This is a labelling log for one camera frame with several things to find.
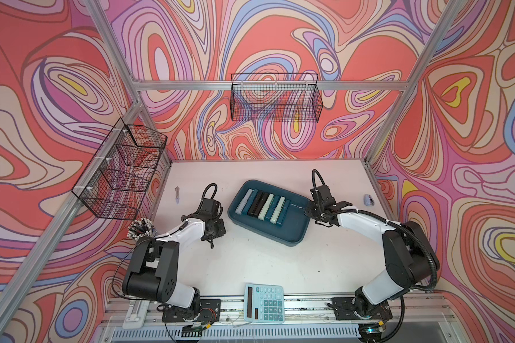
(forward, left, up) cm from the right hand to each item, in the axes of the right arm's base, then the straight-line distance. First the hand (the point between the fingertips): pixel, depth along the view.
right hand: (310, 215), depth 93 cm
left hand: (-5, +39, -3) cm, 40 cm away
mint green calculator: (-33, +22, -2) cm, 40 cm away
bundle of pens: (-10, +66, +13) cm, 68 cm away
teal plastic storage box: (-5, +7, -4) cm, 10 cm away
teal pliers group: (+3, +11, -1) cm, 12 cm away
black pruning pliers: (+8, +24, 0) cm, 26 cm away
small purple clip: (+19, +65, -3) cm, 67 cm away
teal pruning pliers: (+9, +27, 0) cm, 28 cm away
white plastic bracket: (-35, +66, -1) cm, 75 cm away
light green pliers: (+3, +14, 0) cm, 15 cm away
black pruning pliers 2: (+8, +21, 0) cm, 23 cm away
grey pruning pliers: (+8, +30, 0) cm, 31 cm away
